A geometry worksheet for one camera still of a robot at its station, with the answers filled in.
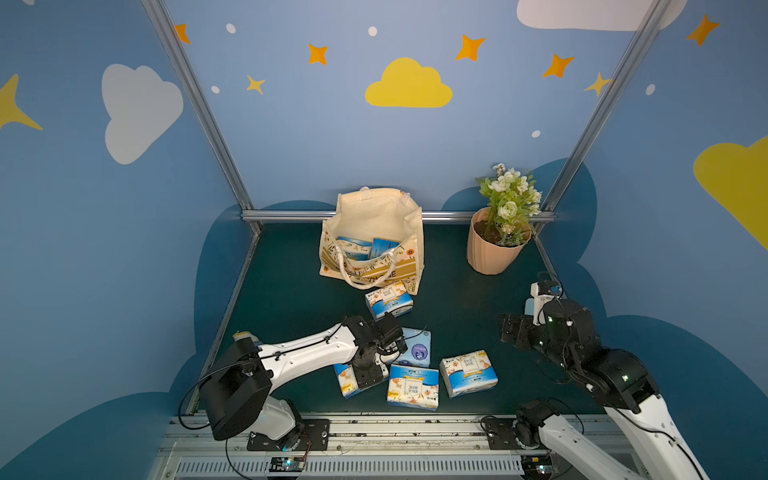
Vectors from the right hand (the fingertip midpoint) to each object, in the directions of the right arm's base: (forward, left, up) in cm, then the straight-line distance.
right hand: (520, 314), depth 70 cm
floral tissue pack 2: (+13, +30, -18) cm, 38 cm away
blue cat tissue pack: (-1, +23, -19) cm, 29 cm away
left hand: (-8, +35, -19) cm, 41 cm away
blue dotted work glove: (0, +75, -21) cm, 78 cm away
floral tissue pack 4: (-13, +24, -18) cm, 33 cm away
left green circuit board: (-31, +54, -23) cm, 66 cm away
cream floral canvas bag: (+40, +36, -6) cm, 54 cm away
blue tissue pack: (+31, +36, -13) cm, 49 cm away
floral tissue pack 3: (-13, +41, -16) cm, 46 cm away
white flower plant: (+37, -4, +5) cm, 37 cm away
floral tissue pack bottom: (-9, +9, -18) cm, 22 cm away
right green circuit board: (-27, -6, -25) cm, 37 cm away
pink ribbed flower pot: (+30, +1, -12) cm, 32 cm away
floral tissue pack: (+30, +44, -14) cm, 55 cm away
